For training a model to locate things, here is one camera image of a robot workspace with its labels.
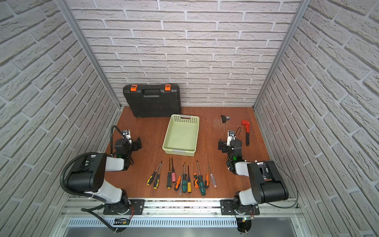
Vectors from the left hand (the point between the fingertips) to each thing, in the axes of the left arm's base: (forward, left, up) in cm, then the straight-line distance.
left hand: (133, 136), depth 94 cm
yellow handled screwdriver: (-29, -37, -4) cm, 47 cm away
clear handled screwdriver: (-28, -51, -4) cm, 58 cm away
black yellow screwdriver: (-25, -16, -5) cm, 30 cm away
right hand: (-3, -64, +1) cm, 64 cm away
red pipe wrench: (+12, -80, -3) cm, 81 cm away
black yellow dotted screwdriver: (-27, -26, -4) cm, 38 cm away
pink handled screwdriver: (-24, -28, -4) cm, 37 cm away
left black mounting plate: (-40, -11, -5) cm, 41 cm away
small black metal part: (+18, -64, -3) cm, 67 cm away
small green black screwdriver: (-27, -34, -4) cm, 44 cm away
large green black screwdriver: (-30, -44, -4) cm, 54 cm away
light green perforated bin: (+5, -32, -6) cm, 33 cm away
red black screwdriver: (-28, -47, -4) cm, 55 cm away
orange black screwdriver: (-27, -31, -4) cm, 42 cm away
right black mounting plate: (-41, -57, -5) cm, 70 cm away
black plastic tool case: (+19, -13, +14) cm, 27 cm away
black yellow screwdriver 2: (-26, -19, -5) cm, 32 cm away
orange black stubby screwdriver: (-27, -41, -4) cm, 49 cm away
